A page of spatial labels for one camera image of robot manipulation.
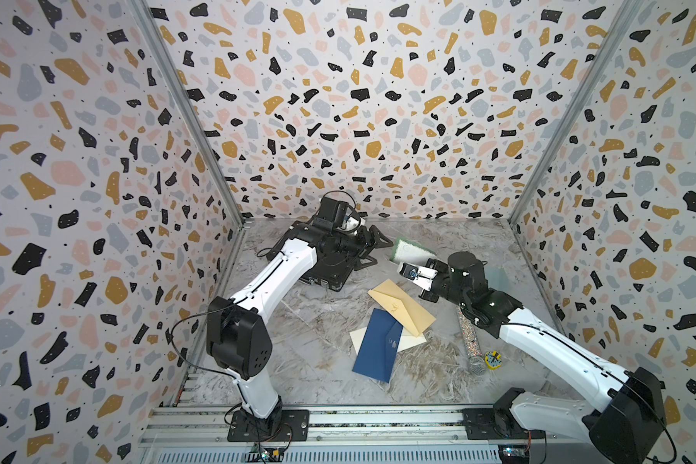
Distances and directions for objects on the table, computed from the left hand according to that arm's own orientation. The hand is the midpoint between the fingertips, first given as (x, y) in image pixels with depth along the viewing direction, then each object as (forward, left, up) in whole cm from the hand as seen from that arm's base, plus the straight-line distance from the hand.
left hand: (390, 250), depth 76 cm
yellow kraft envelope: (-5, -9, -26) cm, 28 cm away
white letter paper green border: (+1, -6, -2) cm, 6 cm away
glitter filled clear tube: (-21, -25, -24) cm, 40 cm away
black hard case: (+5, +17, -24) cm, 30 cm away
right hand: (-3, -7, -3) cm, 8 cm away
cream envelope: (-13, -6, -27) cm, 31 cm away
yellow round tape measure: (-20, -31, -26) cm, 45 cm away
